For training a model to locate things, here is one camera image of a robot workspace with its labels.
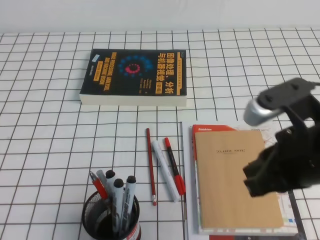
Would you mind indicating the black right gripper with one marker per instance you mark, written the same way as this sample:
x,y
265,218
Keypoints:
x,y
294,161

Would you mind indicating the white grey marker pen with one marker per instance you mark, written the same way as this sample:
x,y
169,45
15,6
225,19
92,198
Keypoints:
x,y
166,171

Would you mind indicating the red and black marker pen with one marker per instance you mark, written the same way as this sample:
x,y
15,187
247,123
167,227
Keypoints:
x,y
179,182

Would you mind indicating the clear grey pen in holder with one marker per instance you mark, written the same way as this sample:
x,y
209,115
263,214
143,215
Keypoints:
x,y
100,174

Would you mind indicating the red ballpoint pen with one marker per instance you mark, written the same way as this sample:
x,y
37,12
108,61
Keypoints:
x,y
98,185

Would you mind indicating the black mesh pen holder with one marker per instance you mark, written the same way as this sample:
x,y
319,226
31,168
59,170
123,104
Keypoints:
x,y
97,220

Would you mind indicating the tan classic note notebook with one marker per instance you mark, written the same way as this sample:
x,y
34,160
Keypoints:
x,y
225,202

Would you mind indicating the large white map book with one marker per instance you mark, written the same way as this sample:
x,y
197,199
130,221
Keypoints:
x,y
293,226

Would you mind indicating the red cover notebook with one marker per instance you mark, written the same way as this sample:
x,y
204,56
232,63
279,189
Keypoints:
x,y
196,128

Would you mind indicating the red black pencil with eraser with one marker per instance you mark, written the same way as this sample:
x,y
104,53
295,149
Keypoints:
x,y
151,169

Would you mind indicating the grey marker black cap right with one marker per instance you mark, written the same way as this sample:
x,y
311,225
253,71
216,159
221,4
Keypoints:
x,y
128,200

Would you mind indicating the grey marker black cap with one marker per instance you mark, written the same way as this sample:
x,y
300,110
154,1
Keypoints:
x,y
128,200
117,205
110,176

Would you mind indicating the grey marker black cap middle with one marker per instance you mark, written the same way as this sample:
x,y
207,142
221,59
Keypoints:
x,y
117,205

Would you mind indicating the grey marker black cap left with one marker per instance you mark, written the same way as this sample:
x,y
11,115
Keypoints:
x,y
110,176

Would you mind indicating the black thick textbook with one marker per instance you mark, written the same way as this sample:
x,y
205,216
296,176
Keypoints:
x,y
135,77

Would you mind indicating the silver wrist camera black mount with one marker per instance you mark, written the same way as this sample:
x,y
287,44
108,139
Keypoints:
x,y
293,97

